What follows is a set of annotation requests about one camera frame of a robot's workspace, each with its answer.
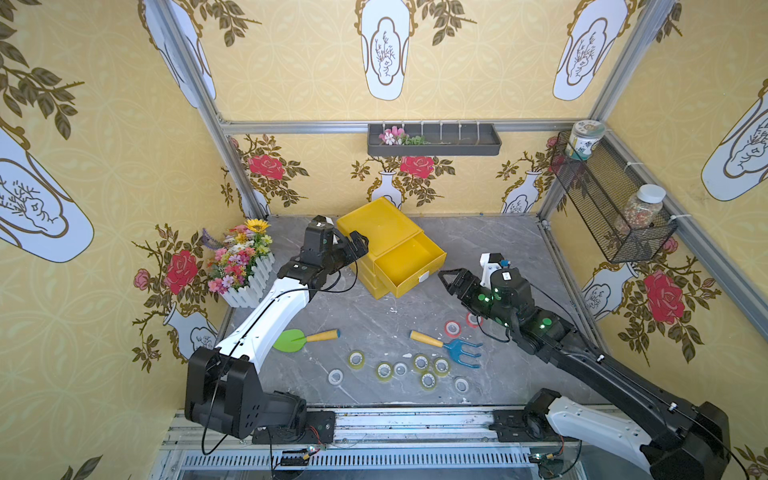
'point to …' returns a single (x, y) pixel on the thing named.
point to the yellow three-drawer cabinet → (398, 250)
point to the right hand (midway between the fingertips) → (449, 276)
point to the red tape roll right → (472, 320)
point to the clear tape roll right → (461, 385)
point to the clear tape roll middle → (400, 369)
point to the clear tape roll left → (335, 376)
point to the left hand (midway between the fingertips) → (347, 244)
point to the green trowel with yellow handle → (294, 340)
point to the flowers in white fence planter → (241, 263)
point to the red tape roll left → (452, 328)
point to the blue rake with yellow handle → (454, 346)
